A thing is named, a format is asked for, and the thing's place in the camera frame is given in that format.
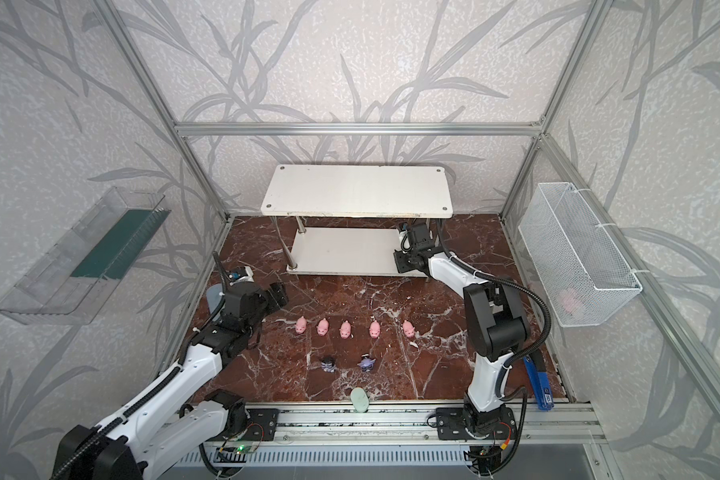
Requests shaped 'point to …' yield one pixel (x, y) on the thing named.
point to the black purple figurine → (328, 365)
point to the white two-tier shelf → (349, 219)
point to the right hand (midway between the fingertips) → (404, 248)
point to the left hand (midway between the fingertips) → (279, 279)
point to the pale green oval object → (359, 399)
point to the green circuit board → (244, 448)
